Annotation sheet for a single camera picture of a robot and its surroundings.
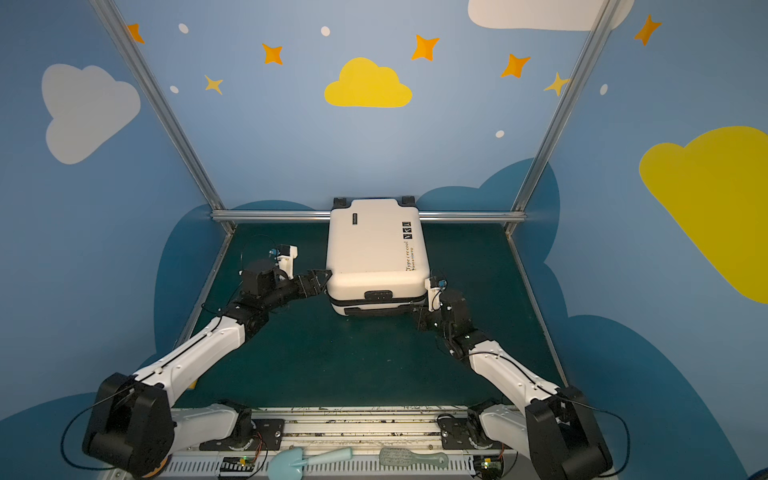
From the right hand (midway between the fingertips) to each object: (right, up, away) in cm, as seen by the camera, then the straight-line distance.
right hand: (416, 303), depth 86 cm
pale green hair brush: (-7, -34, -16) cm, 38 cm away
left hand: (-27, +9, -4) cm, 29 cm away
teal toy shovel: (-32, -35, -17) cm, 50 cm away
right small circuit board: (+18, -40, -13) cm, 45 cm away
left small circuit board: (-46, -38, -13) cm, 61 cm away
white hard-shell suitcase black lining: (-11, +14, 0) cm, 18 cm away
